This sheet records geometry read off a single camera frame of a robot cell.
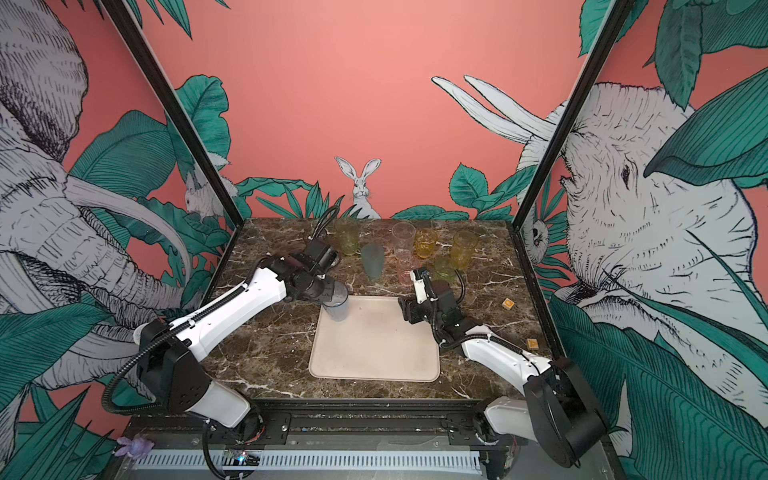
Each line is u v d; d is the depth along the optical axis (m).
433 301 0.64
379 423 0.76
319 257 0.64
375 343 0.89
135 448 0.67
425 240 1.14
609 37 0.73
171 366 0.41
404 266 1.05
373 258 1.05
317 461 0.70
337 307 0.79
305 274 0.59
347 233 1.05
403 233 1.16
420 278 0.75
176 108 0.86
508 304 0.97
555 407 0.42
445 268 1.07
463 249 1.19
